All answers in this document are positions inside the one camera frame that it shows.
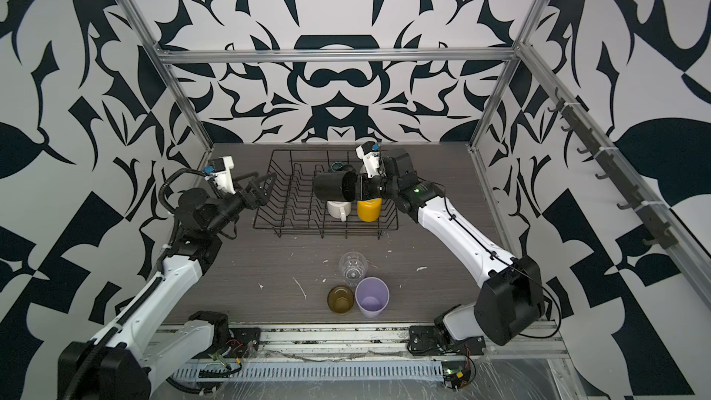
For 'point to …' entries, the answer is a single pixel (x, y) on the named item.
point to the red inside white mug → (339, 208)
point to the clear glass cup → (353, 266)
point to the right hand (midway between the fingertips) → (346, 182)
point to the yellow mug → (368, 210)
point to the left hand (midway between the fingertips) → (266, 169)
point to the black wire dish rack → (312, 192)
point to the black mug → (337, 186)
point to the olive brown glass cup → (341, 299)
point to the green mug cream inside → (338, 167)
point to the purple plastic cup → (372, 294)
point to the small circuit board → (456, 374)
